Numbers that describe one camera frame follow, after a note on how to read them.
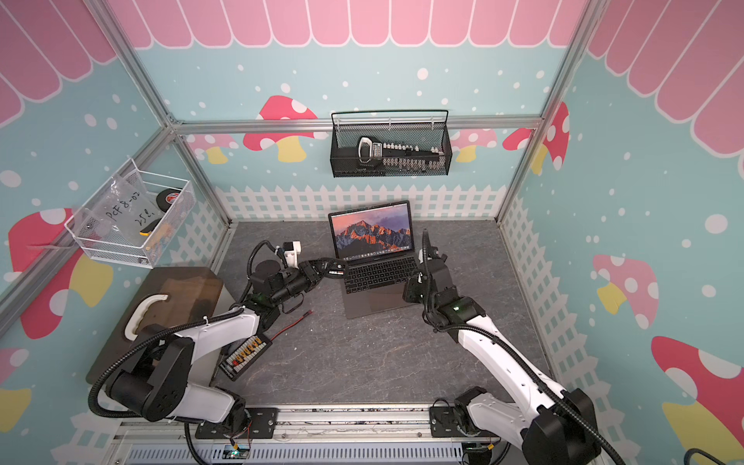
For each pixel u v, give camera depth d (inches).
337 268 32.0
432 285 23.0
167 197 31.5
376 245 41.6
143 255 25.6
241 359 32.9
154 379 17.3
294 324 36.2
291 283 28.9
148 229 25.9
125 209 26.9
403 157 34.9
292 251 31.2
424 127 35.2
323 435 28.7
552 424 15.1
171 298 29.7
